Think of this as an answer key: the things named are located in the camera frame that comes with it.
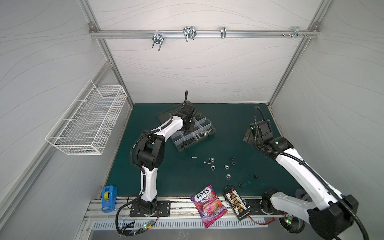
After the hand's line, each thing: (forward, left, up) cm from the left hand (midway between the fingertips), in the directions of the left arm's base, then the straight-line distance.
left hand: (190, 125), depth 98 cm
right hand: (-13, -38, +13) cm, 42 cm away
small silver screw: (-19, -2, -7) cm, 21 cm away
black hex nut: (-19, -26, -7) cm, 33 cm away
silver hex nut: (-20, -14, -8) cm, 26 cm away
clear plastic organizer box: (0, -7, -4) cm, 8 cm away
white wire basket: (-20, +48, +23) cm, 56 cm away
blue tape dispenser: (-44, +39, -4) cm, 59 cm away
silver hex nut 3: (-25, -22, -7) cm, 34 cm away
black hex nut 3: (-29, -39, -7) cm, 49 cm away
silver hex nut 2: (-25, -14, -7) cm, 30 cm away
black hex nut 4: (-35, -29, -7) cm, 46 cm away
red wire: (-50, -42, -7) cm, 66 cm away
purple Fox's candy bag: (-46, -12, -5) cm, 47 cm away
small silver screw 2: (-22, -11, -9) cm, 26 cm away
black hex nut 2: (-22, -27, -7) cm, 36 cm away
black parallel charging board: (-44, -26, -6) cm, 52 cm away
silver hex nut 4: (-30, -23, -8) cm, 38 cm away
